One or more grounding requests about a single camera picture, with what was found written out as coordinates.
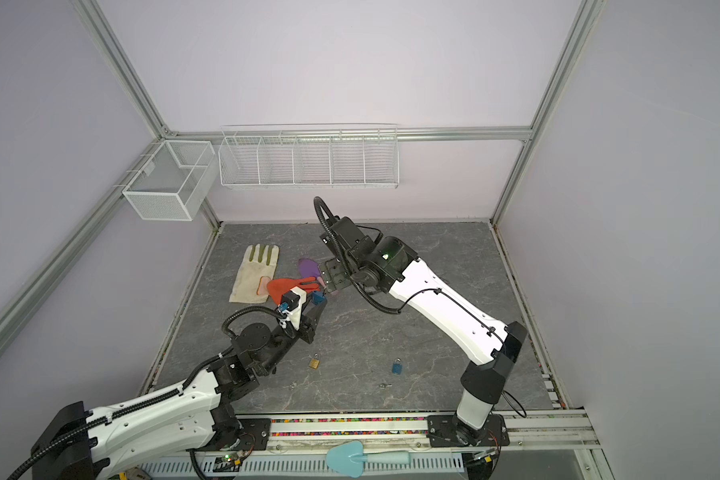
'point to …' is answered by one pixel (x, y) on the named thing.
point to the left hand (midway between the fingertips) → (319, 300)
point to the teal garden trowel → (349, 457)
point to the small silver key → (385, 385)
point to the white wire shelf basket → (357, 155)
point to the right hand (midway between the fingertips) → (343, 267)
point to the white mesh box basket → (172, 183)
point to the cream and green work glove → (259, 261)
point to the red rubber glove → (277, 287)
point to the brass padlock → (314, 362)
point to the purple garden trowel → (309, 268)
